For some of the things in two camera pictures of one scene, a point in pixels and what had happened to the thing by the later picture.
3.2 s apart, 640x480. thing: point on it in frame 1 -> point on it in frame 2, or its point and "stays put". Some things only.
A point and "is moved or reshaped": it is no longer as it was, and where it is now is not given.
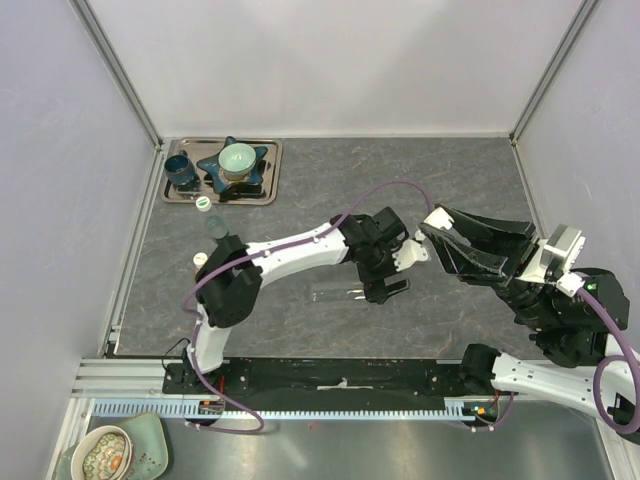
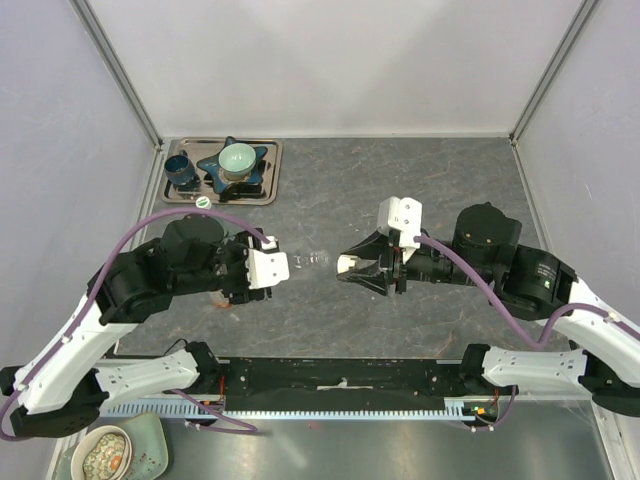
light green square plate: x=149 y=446 stays put
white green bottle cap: x=203 y=204 stays put
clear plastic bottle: x=335 y=294 is moved or reshaped
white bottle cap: x=440 y=218 is moved or reshaped
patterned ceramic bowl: x=103 y=453 stays put
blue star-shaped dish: x=212 y=166 stays put
